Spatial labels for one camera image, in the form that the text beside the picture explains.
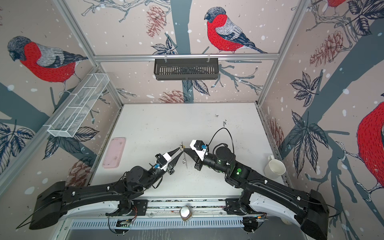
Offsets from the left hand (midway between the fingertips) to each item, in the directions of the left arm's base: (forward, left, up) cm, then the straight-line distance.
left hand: (179, 150), depth 63 cm
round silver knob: (-20, -3, -18) cm, 27 cm away
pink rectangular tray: (+12, +44, -28) cm, 53 cm away
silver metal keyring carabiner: (+2, -1, -1) cm, 2 cm away
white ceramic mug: (0, -51, -22) cm, 55 cm away
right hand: (+1, -2, -3) cm, 4 cm away
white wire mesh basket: (+22, +55, +1) cm, 60 cm away
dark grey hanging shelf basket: (+66, -1, -1) cm, 66 cm away
